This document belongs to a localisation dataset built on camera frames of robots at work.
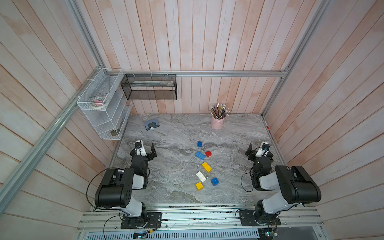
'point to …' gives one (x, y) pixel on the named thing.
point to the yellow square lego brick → (199, 185)
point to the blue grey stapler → (151, 123)
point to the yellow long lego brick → (207, 168)
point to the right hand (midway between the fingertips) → (258, 144)
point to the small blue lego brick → (199, 144)
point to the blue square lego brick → (214, 181)
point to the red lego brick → (208, 153)
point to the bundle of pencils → (219, 111)
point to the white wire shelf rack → (108, 123)
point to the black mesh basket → (150, 86)
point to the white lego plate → (201, 176)
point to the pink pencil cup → (217, 124)
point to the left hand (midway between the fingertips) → (146, 145)
